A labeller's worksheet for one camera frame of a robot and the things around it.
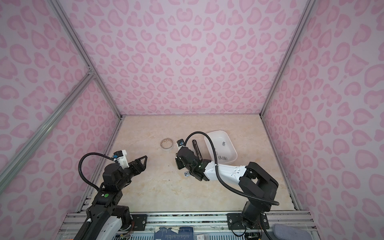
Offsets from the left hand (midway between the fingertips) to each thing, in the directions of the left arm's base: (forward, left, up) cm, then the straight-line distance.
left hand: (142, 157), depth 79 cm
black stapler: (+16, -28, -15) cm, 35 cm away
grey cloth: (-33, -68, -13) cm, 77 cm away
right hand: (+4, -19, -4) cm, 20 cm away
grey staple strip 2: (+7, -45, -16) cm, 49 cm away
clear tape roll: (+19, -8, -16) cm, 26 cm away
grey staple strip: (+18, -47, -16) cm, 53 cm away
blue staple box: (-2, -22, -19) cm, 29 cm away
